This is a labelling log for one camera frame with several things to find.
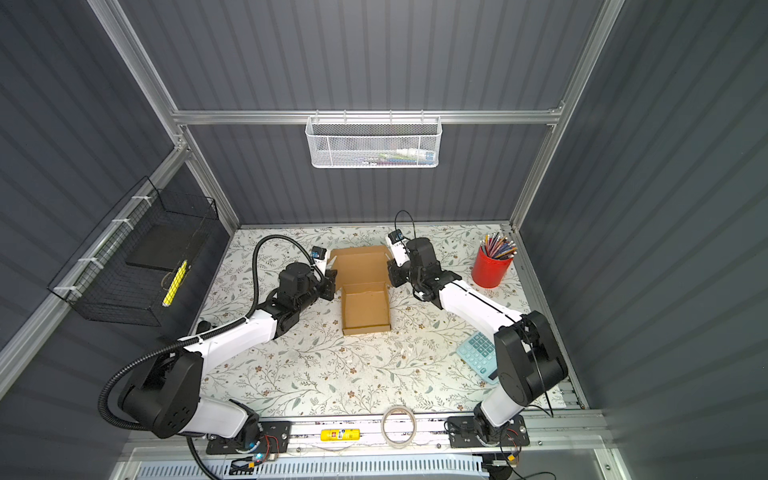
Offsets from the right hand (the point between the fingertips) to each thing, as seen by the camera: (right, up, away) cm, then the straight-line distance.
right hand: (393, 263), depth 87 cm
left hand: (-17, -2, 0) cm, 17 cm away
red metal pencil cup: (+33, -3, +13) cm, 35 cm away
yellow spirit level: (-13, -42, -15) cm, 46 cm away
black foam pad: (-58, +5, -12) cm, 60 cm away
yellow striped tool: (-52, -4, -17) cm, 55 cm away
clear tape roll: (+4, -43, -15) cm, 46 cm away
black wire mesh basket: (-65, -1, -16) cm, 67 cm away
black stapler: (-56, -19, -1) cm, 59 cm away
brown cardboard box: (-8, -4, +2) cm, 10 cm away
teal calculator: (+25, -26, -3) cm, 37 cm away
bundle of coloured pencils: (+35, +5, +9) cm, 36 cm away
